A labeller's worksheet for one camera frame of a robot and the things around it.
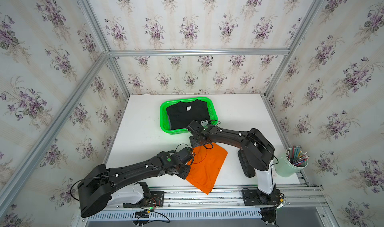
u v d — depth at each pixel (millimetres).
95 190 398
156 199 729
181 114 1043
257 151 495
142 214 713
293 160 767
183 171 691
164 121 983
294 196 760
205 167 820
